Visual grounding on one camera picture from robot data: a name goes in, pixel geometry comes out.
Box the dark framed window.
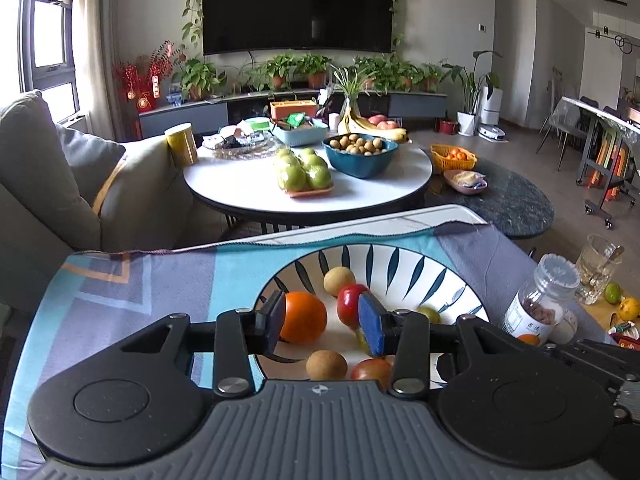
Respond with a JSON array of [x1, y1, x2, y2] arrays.
[[19, 0, 82, 122]]

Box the yellow tin can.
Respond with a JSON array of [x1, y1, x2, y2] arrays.
[[165, 123, 199, 167]]

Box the small red tomato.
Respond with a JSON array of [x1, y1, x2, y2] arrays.
[[350, 358, 394, 391]]

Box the beige cushion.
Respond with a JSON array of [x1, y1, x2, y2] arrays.
[[94, 139, 195, 252]]

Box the tray of green apples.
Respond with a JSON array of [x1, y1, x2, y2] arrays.
[[273, 147, 335, 199]]

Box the glass plate with snacks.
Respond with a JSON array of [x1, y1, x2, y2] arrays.
[[202, 126, 282, 162]]

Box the white oval case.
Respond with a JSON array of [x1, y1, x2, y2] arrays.
[[550, 307, 579, 345]]

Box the glass jar with label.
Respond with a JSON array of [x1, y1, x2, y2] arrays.
[[502, 254, 581, 347]]

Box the wall television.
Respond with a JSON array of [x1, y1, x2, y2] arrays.
[[202, 0, 396, 56]]

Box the grey cushion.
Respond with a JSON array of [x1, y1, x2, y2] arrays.
[[54, 122, 127, 242]]

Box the dark blue bowl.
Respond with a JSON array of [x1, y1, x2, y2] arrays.
[[322, 134, 399, 179]]

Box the grey television cabinet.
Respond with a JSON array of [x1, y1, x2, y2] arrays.
[[137, 91, 449, 139]]

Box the dark oval table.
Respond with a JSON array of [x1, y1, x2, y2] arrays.
[[424, 157, 555, 239]]

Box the orange basket of tangerines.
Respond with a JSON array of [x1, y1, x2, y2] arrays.
[[430, 144, 479, 172]]

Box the pile of small kiwis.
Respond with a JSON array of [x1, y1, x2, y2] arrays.
[[330, 133, 388, 156]]

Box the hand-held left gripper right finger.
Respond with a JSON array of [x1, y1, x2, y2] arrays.
[[357, 292, 546, 396]]

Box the clear glass cup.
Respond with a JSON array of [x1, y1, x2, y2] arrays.
[[575, 234, 625, 306]]

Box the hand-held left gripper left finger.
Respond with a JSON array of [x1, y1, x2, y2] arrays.
[[107, 290, 287, 398]]

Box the striped white ceramic bowl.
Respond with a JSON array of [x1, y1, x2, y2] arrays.
[[252, 243, 491, 392]]

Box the white air purifier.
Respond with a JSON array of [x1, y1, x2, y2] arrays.
[[477, 86, 503, 126]]

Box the white robot vacuum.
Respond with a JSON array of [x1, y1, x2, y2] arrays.
[[477, 124, 512, 142]]

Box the bunch of bananas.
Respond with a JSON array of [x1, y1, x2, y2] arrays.
[[337, 111, 409, 144]]

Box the spider plant in vase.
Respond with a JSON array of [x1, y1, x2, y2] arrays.
[[329, 65, 372, 132]]

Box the red decorative branches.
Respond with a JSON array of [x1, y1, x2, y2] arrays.
[[113, 41, 177, 112]]

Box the orange plastic box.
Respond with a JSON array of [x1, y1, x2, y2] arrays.
[[270, 101, 319, 121]]

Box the brown kiwi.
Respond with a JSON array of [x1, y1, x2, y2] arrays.
[[323, 266, 357, 297], [306, 350, 348, 382]]

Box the pink snack dish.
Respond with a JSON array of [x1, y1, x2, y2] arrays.
[[443, 169, 489, 195]]

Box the round white table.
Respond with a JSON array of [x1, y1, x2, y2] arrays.
[[183, 135, 433, 222]]

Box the dining chair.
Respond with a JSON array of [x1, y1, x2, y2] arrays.
[[536, 104, 582, 157]]

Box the beige curtain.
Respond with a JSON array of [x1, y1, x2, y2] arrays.
[[74, 0, 120, 137]]

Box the black pendant lamp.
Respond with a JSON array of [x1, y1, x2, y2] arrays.
[[586, 0, 640, 54]]

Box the light blue plastic tray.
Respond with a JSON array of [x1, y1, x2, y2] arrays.
[[272, 117, 329, 147]]

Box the red apple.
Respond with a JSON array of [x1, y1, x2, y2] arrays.
[[336, 283, 370, 328]]

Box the tall plant in white pot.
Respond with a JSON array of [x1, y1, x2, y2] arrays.
[[441, 50, 504, 137]]

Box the blue patterned tablecloth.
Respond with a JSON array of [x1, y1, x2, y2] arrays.
[[0, 214, 616, 467]]

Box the large orange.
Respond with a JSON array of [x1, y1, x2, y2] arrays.
[[279, 291, 328, 345]]

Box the potted green plant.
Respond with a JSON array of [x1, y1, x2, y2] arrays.
[[352, 56, 396, 93], [262, 54, 297, 92], [390, 60, 426, 92], [422, 62, 447, 93], [174, 57, 227, 102], [295, 53, 332, 89]]

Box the grey sofa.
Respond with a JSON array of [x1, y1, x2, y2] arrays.
[[0, 89, 196, 307]]

